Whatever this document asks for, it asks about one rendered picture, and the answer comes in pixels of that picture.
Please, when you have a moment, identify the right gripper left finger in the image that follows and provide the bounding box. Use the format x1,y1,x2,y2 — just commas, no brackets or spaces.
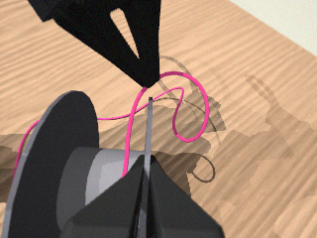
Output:
59,155,145,238

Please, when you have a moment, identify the black cable reel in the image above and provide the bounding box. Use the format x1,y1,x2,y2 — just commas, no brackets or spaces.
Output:
0,90,153,238

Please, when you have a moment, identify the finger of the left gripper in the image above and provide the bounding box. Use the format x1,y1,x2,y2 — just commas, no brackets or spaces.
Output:
60,0,161,88
52,0,147,88

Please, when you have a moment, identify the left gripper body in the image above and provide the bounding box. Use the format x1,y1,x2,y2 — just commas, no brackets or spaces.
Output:
28,0,62,22

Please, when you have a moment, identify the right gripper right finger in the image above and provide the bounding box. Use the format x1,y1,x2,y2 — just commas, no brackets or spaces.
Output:
146,155,226,238

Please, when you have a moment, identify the thin magenta cable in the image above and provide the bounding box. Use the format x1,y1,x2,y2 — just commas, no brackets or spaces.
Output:
14,71,209,176

